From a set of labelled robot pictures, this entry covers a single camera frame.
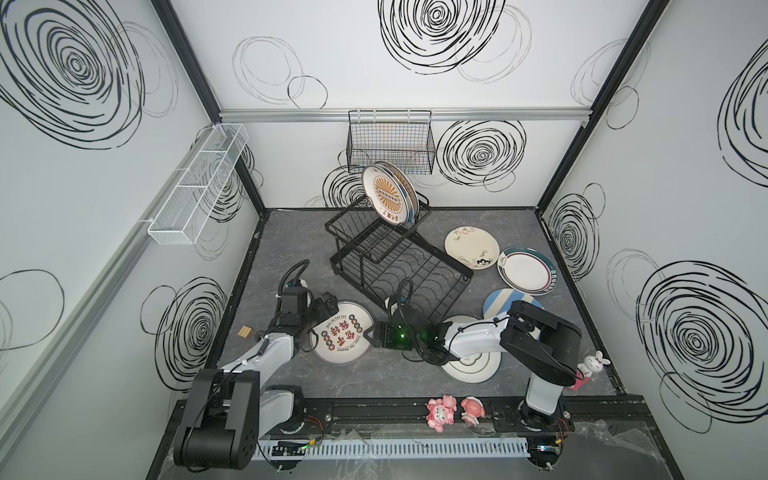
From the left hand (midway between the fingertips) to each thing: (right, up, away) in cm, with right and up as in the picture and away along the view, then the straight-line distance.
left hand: (329, 302), depth 91 cm
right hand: (+12, -9, -8) cm, 17 cm away
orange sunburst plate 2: (+24, +33, -14) cm, 43 cm away
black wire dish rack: (+17, +14, -14) cm, 26 cm away
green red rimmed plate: (+68, +8, +14) cm, 70 cm away
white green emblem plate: (+42, -16, -9) cm, 46 cm away
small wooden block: (-24, -8, -4) cm, 26 cm away
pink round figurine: (+39, -23, -18) cm, 49 cm away
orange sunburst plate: (+17, +32, -5) cm, 37 cm away
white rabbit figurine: (+71, -12, -15) cm, 73 cm away
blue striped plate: (+24, +29, -14) cm, 40 cm away
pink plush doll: (+31, -22, -19) cm, 43 cm away
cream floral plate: (+49, +17, +16) cm, 54 cm away
